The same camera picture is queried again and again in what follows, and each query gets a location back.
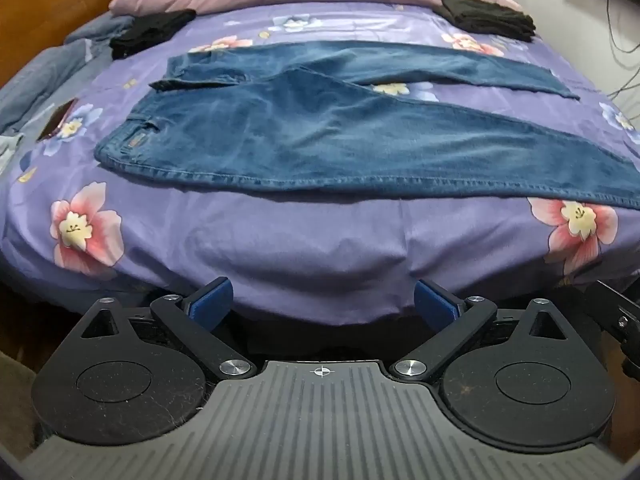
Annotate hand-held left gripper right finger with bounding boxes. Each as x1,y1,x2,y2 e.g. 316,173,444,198
392,278,564,381

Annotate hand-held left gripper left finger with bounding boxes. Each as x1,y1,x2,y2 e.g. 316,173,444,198
80,276,257,381

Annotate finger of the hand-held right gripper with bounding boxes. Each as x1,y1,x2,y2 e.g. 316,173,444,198
586,280,640,379

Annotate blue denim pants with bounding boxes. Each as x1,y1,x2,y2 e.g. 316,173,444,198
94,40,640,211

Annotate purple floral bed sheet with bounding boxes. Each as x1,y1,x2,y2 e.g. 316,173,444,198
0,0,640,328

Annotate brown flat wallet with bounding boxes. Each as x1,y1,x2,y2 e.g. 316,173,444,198
37,99,78,141

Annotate pale blue cloth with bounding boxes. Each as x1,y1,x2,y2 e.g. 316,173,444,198
0,132,25,176

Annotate crumpled black cloth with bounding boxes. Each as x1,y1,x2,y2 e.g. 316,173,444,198
109,8,197,60

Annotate grey blue cloth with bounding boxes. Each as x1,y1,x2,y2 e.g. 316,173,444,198
0,14,136,136

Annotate folded black cloth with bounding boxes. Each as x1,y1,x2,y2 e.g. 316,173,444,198
440,0,537,43

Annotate wooden headboard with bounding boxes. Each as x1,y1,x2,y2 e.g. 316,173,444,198
0,0,141,88

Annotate black cable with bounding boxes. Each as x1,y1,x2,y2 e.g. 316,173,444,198
604,0,640,56
607,45,640,126

